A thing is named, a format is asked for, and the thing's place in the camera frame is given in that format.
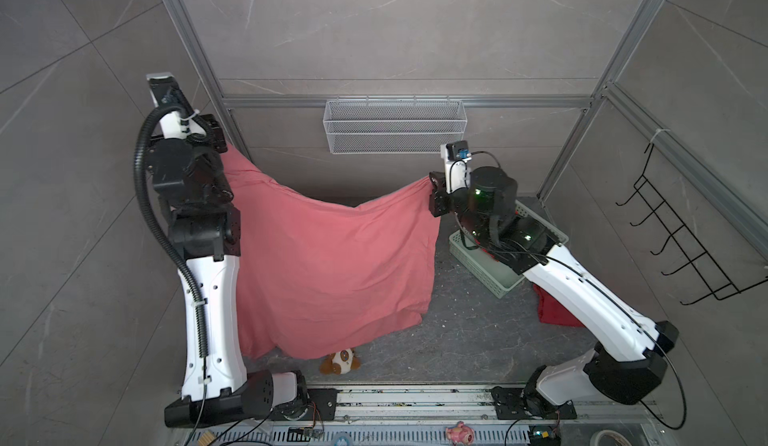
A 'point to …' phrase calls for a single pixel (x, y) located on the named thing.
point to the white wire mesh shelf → (393, 126)
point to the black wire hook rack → (720, 283)
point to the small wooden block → (205, 439)
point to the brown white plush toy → (340, 362)
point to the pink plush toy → (460, 434)
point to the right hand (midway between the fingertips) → (432, 172)
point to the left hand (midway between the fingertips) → (162, 93)
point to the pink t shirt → (315, 276)
